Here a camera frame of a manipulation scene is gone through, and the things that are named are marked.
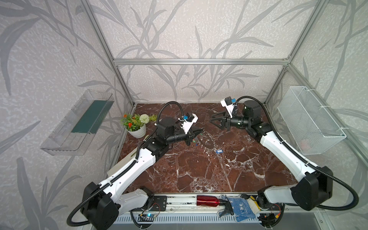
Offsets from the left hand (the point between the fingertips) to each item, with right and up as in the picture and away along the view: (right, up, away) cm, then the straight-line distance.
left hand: (203, 127), depth 68 cm
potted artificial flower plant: (-41, 0, +22) cm, 47 cm away
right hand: (+5, +6, +3) cm, 8 cm away
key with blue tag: (+12, -18, +25) cm, 33 cm away
